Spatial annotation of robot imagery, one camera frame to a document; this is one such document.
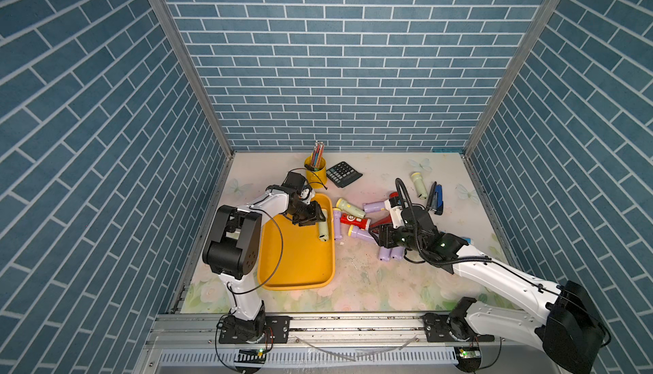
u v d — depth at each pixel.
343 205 0.99
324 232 0.91
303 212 0.82
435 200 1.01
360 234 0.91
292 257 0.86
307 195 0.86
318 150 1.00
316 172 1.00
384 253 0.86
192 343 0.73
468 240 0.89
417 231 0.60
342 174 1.09
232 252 0.49
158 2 0.74
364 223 0.93
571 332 0.40
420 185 1.07
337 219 0.94
